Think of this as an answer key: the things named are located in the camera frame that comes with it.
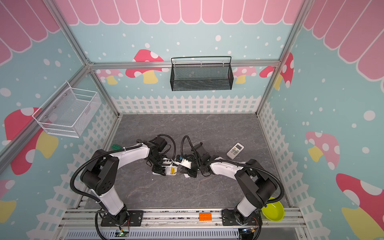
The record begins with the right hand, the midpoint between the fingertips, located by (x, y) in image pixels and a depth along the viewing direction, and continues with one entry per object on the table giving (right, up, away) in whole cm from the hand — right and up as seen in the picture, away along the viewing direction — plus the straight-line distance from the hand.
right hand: (182, 168), depth 86 cm
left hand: (-12, -2, +5) cm, 13 cm away
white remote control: (-9, -2, +3) cm, 9 cm away
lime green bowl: (+49, -20, -8) cm, 53 cm away
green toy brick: (-46, +11, +14) cm, 49 cm away
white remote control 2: (+34, +9, +12) cm, 37 cm away
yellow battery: (-6, -2, +4) cm, 8 cm away
